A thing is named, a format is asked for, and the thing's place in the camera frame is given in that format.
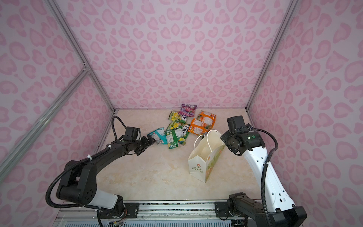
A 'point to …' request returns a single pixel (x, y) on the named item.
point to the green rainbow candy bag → (185, 131)
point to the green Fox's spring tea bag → (175, 138)
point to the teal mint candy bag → (160, 136)
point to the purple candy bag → (187, 109)
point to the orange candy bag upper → (209, 119)
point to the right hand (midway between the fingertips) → (224, 138)
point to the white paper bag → (207, 151)
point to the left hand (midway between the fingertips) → (152, 142)
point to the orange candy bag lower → (196, 127)
